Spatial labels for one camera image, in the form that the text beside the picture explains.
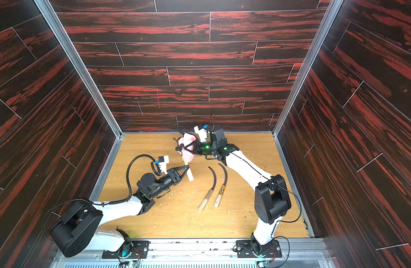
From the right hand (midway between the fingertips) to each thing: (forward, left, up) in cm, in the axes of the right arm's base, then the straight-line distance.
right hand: (188, 145), depth 82 cm
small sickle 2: (-17, -10, -23) cm, 30 cm away
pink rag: (-2, +1, +2) cm, 3 cm away
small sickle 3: (-12, -18, -23) cm, 32 cm away
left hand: (-13, -2, -2) cm, 13 cm away
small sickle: (-13, -2, -2) cm, 14 cm away
